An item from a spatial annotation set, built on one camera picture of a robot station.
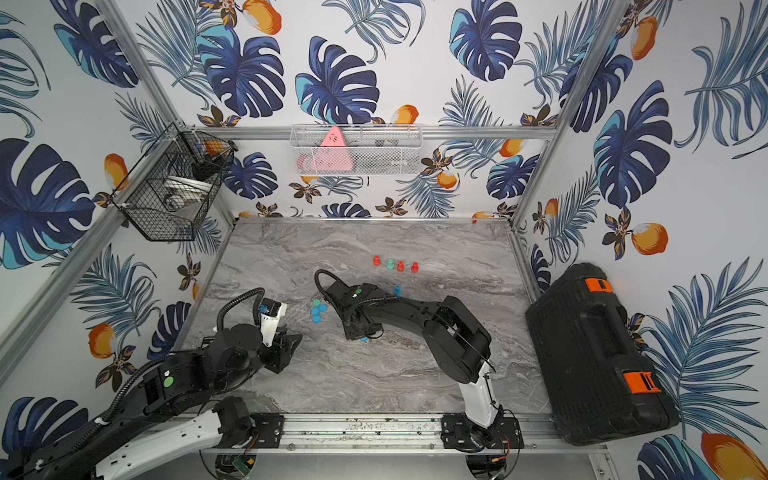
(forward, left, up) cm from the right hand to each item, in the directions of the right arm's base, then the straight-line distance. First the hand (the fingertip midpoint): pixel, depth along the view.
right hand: (360, 330), depth 89 cm
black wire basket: (+39, +55, +35) cm, 76 cm away
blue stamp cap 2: (+9, +13, -3) cm, 16 cm away
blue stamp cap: (-7, -2, +10) cm, 12 cm away
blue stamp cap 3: (+8, +15, -3) cm, 17 cm away
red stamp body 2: (+25, -17, -1) cm, 31 cm away
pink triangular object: (+41, +9, +33) cm, 54 cm away
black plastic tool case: (-19, -53, +17) cm, 59 cm away
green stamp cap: (+11, +15, -2) cm, 19 cm away
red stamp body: (+25, -12, -1) cm, 28 cm away
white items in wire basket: (+24, +47, +33) cm, 62 cm away
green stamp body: (+25, -9, 0) cm, 27 cm away
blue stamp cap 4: (+5, +14, -3) cm, 16 cm away
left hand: (-10, +13, +19) cm, 25 cm away
